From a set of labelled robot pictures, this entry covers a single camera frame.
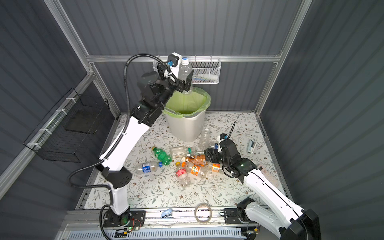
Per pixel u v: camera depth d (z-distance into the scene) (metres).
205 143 1.03
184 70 0.60
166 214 0.74
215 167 0.86
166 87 0.51
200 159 0.85
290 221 0.39
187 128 0.89
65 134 0.72
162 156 0.91
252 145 0.99
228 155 0.58
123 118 1.19
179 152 0.96
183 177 0.86
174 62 0.47
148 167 0.87
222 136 0.70
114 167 0.46
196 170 0.85
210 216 0.76
